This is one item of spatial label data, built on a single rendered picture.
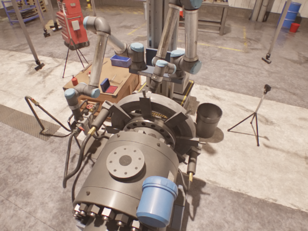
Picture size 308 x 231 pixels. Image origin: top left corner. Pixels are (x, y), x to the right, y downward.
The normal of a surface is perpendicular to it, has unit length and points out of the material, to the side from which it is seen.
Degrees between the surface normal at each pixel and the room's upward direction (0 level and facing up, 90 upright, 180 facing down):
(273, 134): 0
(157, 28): 90
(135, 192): 22
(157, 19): 90
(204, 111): 87
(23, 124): 0
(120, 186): 5
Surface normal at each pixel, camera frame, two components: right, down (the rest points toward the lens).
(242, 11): -0.36, 0.63
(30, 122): 0.00, -0.74
